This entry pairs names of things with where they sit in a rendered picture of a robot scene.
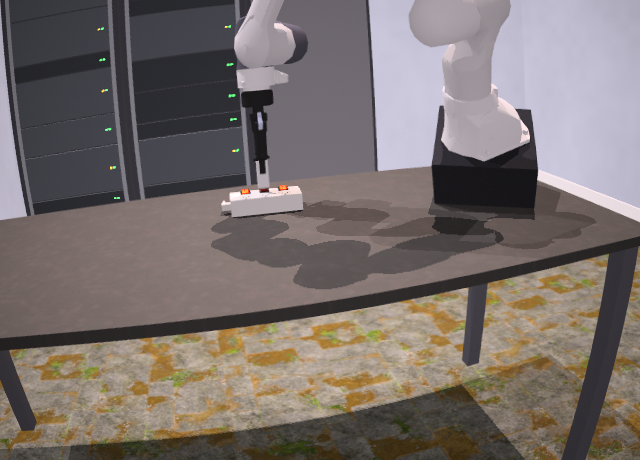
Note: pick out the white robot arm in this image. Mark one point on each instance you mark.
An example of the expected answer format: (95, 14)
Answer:
(476, 123)

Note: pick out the white power strip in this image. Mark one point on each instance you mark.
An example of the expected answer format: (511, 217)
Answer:
(280, 199)

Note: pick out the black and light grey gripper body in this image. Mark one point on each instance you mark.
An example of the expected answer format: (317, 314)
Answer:
(257, 100)

